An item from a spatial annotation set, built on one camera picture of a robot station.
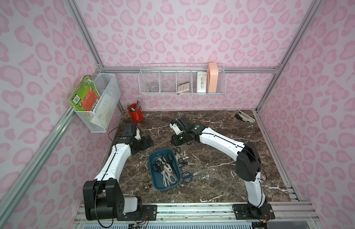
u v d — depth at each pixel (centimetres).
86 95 72
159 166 87
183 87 95
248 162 50
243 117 113
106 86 80
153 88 93
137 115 114
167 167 88
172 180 84
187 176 86
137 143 78
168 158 91
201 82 93
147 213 73
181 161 92
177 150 98
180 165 90
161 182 82
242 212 74
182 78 99
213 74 81
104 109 83
